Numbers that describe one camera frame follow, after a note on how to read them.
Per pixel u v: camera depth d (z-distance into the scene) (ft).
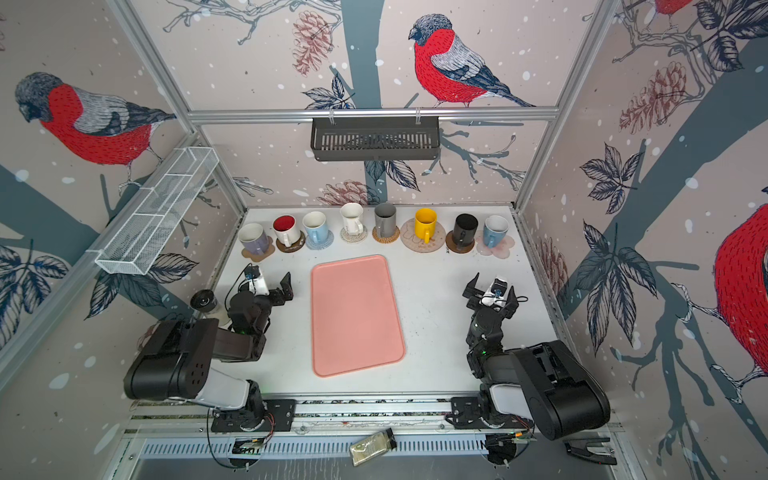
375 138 3.48
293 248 3.51
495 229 3.33
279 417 2.40
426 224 3.48
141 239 2.37
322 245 3.52
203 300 2.72
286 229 3.42
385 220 3.41
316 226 3.36
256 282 2.55
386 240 3.62
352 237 3.62
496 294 2.29
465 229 3.31
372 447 2.16
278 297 2.69
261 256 3.40
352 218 3.41
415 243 3.61
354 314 3.03
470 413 2.40
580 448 2.23
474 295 2.50
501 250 3.50
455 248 3.41
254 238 3.38
